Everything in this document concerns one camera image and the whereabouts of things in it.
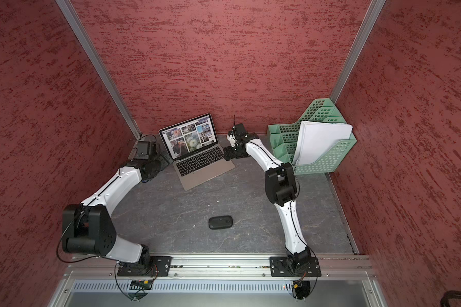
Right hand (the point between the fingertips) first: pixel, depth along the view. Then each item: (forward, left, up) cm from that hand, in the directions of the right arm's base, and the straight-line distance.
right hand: (232, 156), depth 100 cm
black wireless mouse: (-33, +6, -6) cm, 34 cm away
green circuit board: (-55, +36, -9) cm, 66 cm away
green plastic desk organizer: (+16, -32, -4) cm, 36 cm away
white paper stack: (0, -40, +14) cm, 42 cm away
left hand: (-9, +33, +6) cm, 34 cm away
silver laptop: (+10, +24, -1) cm, 26 cm away
